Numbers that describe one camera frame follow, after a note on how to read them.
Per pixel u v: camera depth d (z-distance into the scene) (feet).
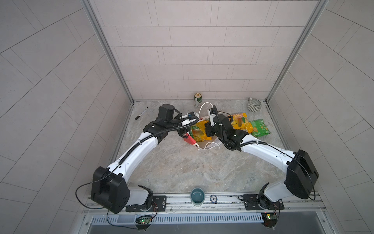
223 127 1.96
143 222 2.12
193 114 2.03
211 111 2.32
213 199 2.39
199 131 2.91
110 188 1.26
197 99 3.45
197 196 2.42
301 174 1.37
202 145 2.35
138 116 3.45
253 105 3.47
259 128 3.16
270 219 2.23
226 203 2.37
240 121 3.16
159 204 2.32
